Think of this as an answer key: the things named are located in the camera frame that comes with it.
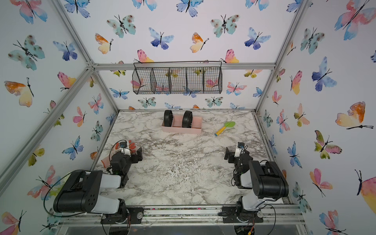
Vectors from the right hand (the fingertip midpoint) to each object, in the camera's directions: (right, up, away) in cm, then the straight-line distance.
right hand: (237, 146), depth 92 cm
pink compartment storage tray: (-40, +13, +20) cm, 46 cm away
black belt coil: (-31, +17, +7) cm, 36 cm away
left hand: (-64, 0, 0) cm, 64 cm away
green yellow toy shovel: (-2, +14, +19) cm, 24 cm away
